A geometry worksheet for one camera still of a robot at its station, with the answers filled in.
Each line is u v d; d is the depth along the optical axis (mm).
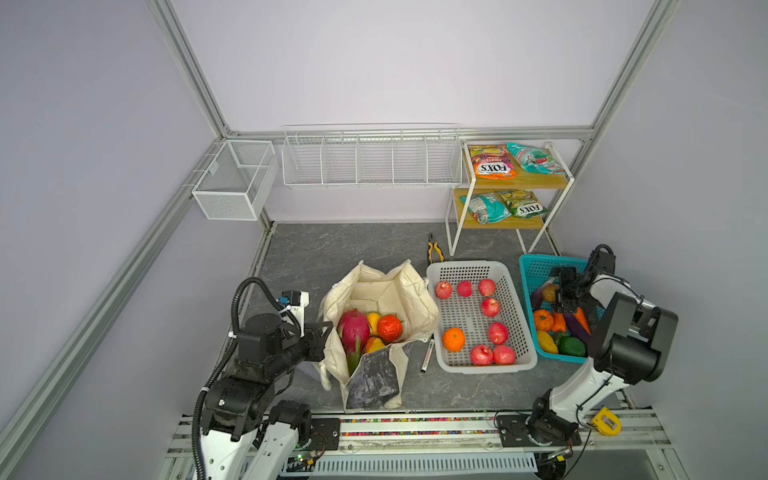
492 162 868
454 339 843
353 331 789
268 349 469
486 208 991
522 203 1008
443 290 957
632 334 523
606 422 737
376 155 981
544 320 874
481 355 807
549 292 918
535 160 858
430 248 1117
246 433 425
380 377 689
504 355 807
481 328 913
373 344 801
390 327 824
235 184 943
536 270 915
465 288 964
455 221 1016
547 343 843
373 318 865
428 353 864
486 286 962
